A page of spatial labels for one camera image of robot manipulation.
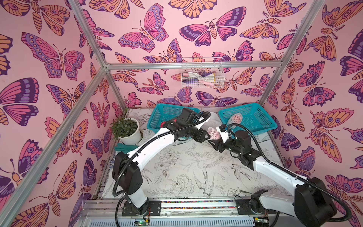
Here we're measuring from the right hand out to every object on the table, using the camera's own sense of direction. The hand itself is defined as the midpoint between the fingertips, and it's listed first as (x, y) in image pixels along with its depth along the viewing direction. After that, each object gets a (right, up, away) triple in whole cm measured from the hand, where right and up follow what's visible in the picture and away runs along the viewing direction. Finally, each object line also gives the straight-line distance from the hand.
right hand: (213, 135), depth 82 cm
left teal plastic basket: (-36, +15, +31) cm, 50 cm away
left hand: (-4, +1, -5) cm, 7 cm away
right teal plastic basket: (+40, +11, +30) cm, 51 cm away
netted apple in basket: (+22, +10, +22) cm, 33 cm away
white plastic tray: (+4, +8, +19) cm, 21 cm away
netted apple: (-1, +2, -7) cm, 7 cm away
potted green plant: (-52, +4, +4) cm, 52 cm away
